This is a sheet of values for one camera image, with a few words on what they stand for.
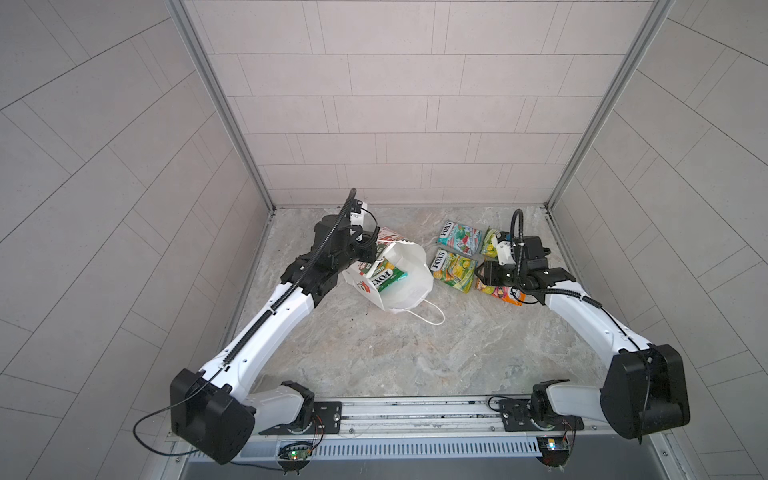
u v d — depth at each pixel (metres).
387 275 0.91
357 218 0.64
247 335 0.42
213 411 0.36
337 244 0.54
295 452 0.64
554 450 0.68
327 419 0.71
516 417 0.71
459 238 1.05
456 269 0.96
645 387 0.39
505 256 0.75
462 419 0.72
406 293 0.86
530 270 0.64
